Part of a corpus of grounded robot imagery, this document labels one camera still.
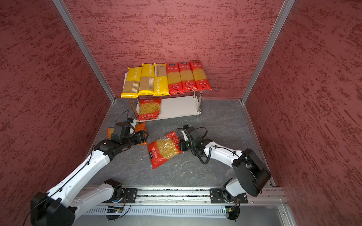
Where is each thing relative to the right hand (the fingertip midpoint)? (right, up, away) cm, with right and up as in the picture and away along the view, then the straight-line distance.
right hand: (177, 147), depth 86 cm
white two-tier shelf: (-5, +27, +20) cm, 34 cm away
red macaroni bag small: (-11, -2, 0) cm, 11 cm away
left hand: (-19, +7, -5) cm, 21 cm away
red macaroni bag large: (-22, +25, +15) cm, 36 cm away
